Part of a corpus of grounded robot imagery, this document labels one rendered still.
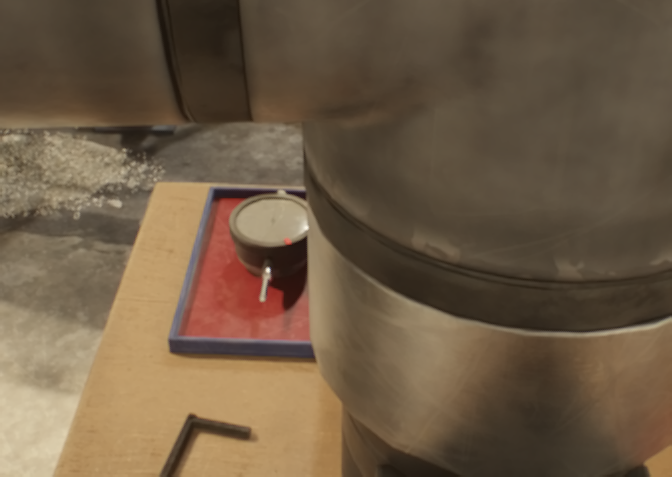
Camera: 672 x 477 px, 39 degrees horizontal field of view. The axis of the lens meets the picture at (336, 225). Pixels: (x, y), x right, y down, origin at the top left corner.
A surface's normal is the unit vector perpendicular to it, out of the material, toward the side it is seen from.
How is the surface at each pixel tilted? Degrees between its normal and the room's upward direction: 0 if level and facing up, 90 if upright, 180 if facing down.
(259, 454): 0
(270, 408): 0
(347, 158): 90
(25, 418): 0
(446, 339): 90
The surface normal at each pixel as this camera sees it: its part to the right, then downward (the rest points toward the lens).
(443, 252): -0.44, 0.55
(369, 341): -0.72, 0.43
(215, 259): 0.00, -0.79
